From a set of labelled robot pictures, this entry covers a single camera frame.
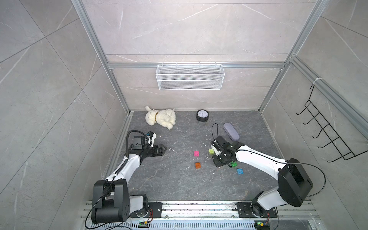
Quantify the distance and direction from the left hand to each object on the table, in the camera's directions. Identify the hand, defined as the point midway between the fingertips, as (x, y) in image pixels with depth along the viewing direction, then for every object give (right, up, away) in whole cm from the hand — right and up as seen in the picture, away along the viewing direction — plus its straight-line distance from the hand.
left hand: (160, 146), depth 89 cm
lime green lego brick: (+33, -4, +4) cm, 33 cm away
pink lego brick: (+23, -5, +4) cm, 24 cm away
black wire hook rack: (+83, +3, -31) cm, 88 cm away
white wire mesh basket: (+19, +48, +12) cm, 53 cm away
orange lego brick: (+24, -12, -1) cm, 26 cm away
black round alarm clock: (+29, +21, +26) cm, 44 cm away
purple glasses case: (+49, +9, +15) cm, 52 cm away
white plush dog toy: (+1, +19, +13) cm, 23 cm away
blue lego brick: (+49, -14, -3) cm, 51 cm away
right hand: (+35, -9, -3) cm, 37 cm away
